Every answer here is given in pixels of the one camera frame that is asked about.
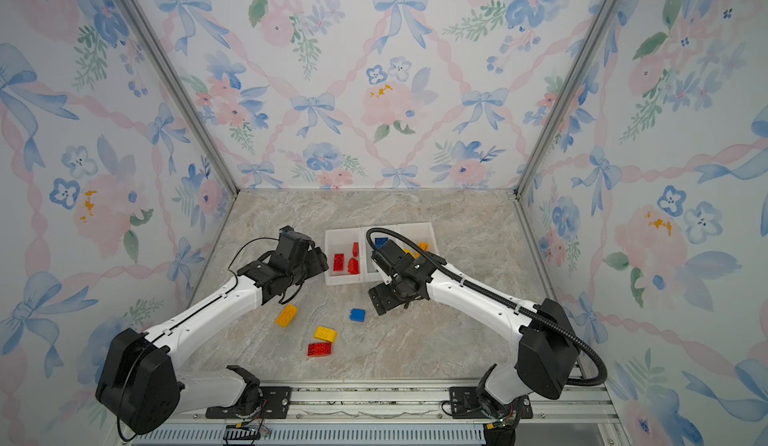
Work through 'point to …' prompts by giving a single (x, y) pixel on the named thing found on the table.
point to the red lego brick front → (319, 349)
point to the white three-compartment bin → (347, 257)
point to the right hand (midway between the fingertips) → (386, 295)
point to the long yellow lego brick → (287, 316)
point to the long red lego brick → (338, 262)
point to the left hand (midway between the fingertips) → (319, 257)
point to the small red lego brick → (356, 249)
